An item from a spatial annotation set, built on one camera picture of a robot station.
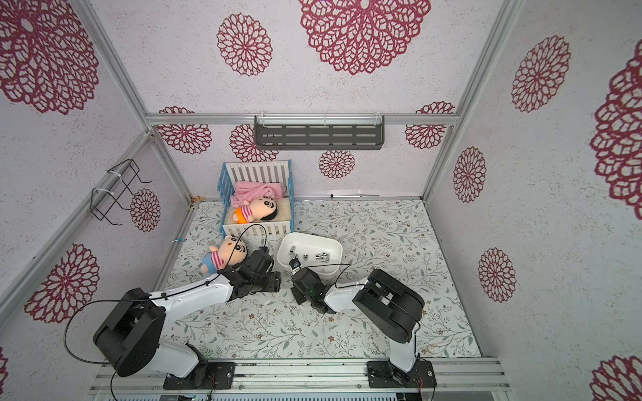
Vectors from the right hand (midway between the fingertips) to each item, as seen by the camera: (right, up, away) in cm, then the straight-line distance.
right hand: (304, 282), depth 95 cm
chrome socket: (-5, +12, +8) cm, 15 cm away
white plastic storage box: (+2, +14, +8) cm, 16 cm away
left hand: (-11, +2, -5) cm, 13 cm away
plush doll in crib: (-17, +28, +5) cm, 34 cm away
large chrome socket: (+8, +9, +5) cm, 12 cm away
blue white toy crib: (-14, +45, +15) cm, 49 cm away
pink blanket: (-24, +37, +15) cm, 47 cm away
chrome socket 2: (0, +9, +4) cm, 10 cm away
